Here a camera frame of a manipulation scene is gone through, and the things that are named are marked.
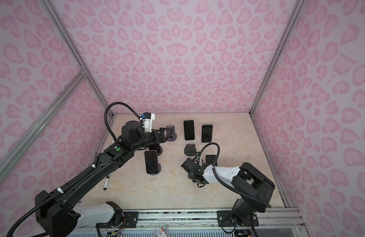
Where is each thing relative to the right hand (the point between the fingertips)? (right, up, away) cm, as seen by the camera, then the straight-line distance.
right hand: (196, 171), depth 91 cm
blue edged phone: (+10, +6, +4) cm, 13 cm away
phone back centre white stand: (-5, +26, +8) cm, 28 cm away
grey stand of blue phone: (-4, +12, +5) cm, 14 cm away
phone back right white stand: (+7, +23, +6) cm, 25 cm away
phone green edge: (-26, +8, -9) cm, 28 cm away
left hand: (-14, +26, -19) cm, 35 cm away
